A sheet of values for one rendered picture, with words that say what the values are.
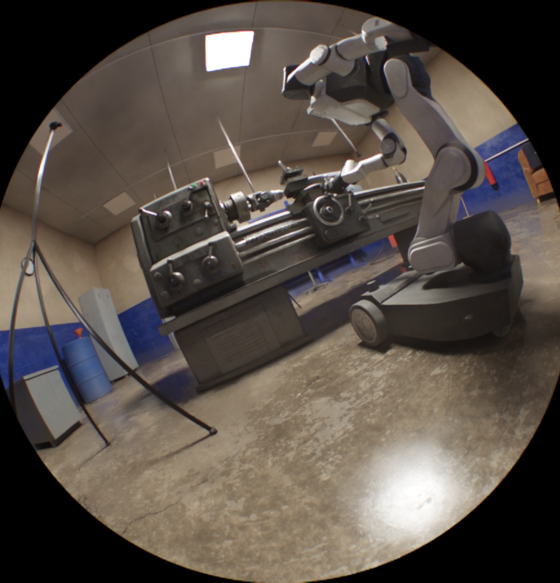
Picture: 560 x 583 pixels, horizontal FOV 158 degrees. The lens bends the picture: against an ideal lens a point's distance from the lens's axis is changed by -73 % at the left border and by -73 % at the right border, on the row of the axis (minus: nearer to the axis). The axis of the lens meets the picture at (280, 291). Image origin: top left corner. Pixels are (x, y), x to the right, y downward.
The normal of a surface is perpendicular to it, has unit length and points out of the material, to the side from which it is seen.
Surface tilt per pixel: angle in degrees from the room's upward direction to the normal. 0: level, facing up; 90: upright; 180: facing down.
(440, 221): 90
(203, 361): 90
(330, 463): 0
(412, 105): 115
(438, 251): 90
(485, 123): 90
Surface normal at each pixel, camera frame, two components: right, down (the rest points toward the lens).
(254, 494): -0.40, -0.91
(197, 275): 0.19, -0.05
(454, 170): -0.89, 0.40
